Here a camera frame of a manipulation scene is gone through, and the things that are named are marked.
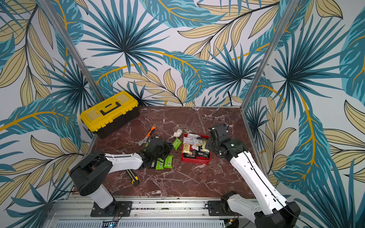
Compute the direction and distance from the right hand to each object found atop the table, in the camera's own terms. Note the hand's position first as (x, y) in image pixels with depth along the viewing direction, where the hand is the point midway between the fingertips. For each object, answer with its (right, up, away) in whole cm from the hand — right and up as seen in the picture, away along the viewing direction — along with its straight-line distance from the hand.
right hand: (210, 143), depth 76 cm
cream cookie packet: (-1, -3, +17) cm, 17 cm away
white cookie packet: (-8, +2, +19) cm, 21 cm away
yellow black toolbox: (-62, +17, +16) cm, 66 cm away
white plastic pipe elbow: (-18, +3, +24) cm, 31 cm away
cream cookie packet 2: (-12, -6, +17) cm, 22 cm away
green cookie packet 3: (-24, -14, +12) cm, 30 cm away
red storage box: (-1, -13, +14) cm, 20 cm away
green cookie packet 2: (-29, -15, +12) cm, 35 cm away
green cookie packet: (-19, -2, +16) cm, 25 cm away
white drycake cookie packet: (-6, -5, +19) cm, 20 cm away
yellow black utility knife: (-42, -23, +5) cm, 48 cm away
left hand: (-20, -4, +13) cm, 24 cm away
